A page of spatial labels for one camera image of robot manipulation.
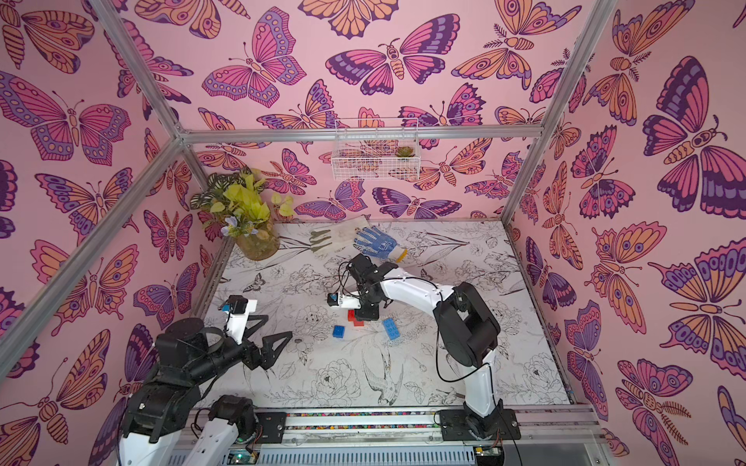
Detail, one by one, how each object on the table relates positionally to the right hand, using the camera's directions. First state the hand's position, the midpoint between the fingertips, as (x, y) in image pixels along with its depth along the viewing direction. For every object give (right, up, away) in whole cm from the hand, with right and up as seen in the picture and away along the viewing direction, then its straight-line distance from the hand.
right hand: (362, 305), depth 91 cm
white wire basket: (+3, +50, +14) cm, 52 cm away
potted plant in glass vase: (-41, +32, +2) cm, 52 cm away
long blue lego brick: (+9, -7, -2) cm, 11 cm away
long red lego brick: (-3, -2, -2) cm, 5 cm away
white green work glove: (-11, +24, +25) cm, 37 cm away
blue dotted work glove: (+6, +19, +22) cm, 30 cm away
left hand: (-18, +1, -25) cm, 30 cm away
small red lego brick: (-2, -6, 0) cm, 6 cm away
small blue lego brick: (-7, -8, -2) cm, 11 cm away
